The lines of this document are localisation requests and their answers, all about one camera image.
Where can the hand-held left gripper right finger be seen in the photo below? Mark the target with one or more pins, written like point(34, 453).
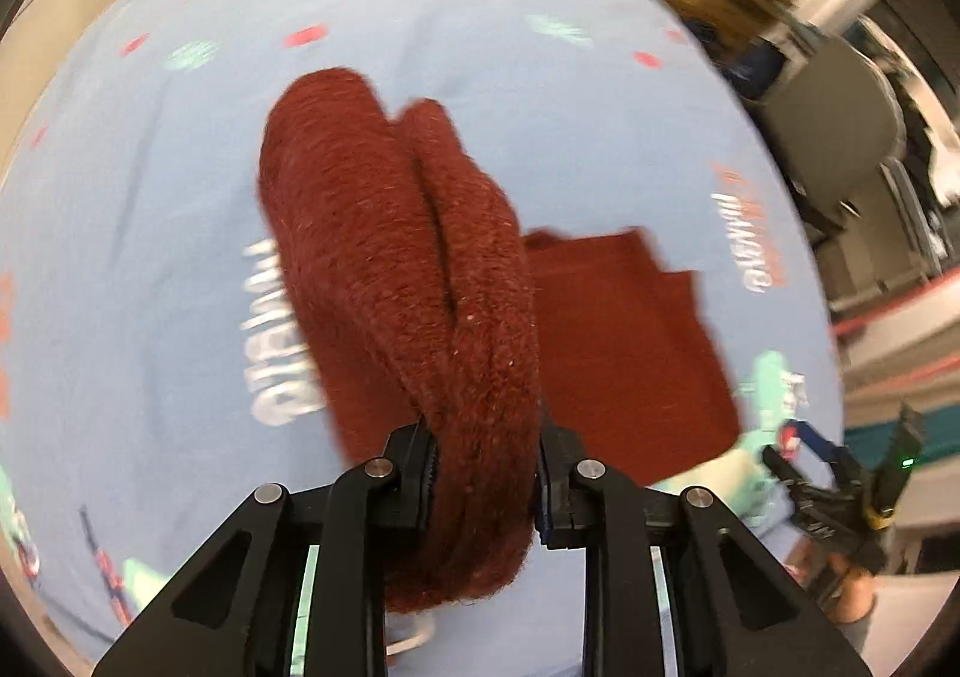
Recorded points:
point(559, 489)

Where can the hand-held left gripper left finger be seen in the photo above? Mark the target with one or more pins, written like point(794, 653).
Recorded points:
point(409, 486)

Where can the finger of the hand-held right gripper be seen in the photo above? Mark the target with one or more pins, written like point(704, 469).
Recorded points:
point(821, 443)
point(786, 473)

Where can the dark red knit sweater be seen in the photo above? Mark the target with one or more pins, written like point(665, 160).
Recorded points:
point(420, 272)

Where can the person's right hand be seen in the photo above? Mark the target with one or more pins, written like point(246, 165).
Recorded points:
point(851, 591)

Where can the grey chair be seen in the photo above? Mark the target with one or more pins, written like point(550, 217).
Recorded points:
point(832, 115)

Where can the blue printed bedsheet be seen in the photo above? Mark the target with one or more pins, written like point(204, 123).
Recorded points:
point(150, 212)

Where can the black backpack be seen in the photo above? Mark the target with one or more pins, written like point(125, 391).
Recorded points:
point(742, 62)

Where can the pink frame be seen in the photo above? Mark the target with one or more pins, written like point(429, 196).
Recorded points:
point(900, 313)

